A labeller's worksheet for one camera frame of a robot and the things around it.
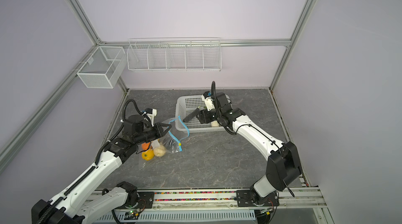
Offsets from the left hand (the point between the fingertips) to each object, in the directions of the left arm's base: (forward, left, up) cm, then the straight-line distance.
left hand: (171, 128), depth 75 cm
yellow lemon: (-6, +15, -16) cm, 23 cm away
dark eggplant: (+19, -8, -18) cm, 27 cm away
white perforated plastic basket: (+27, -4, -17) cm, 32 cm away
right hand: (+8, -15, -2) cm, 17 cm away
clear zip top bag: (-5, +3, -7) cm, 9 cm away
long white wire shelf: (+49, 0, +9) cm, 50 cm away
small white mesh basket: (+47, +47, +2) cm, 67 cm away
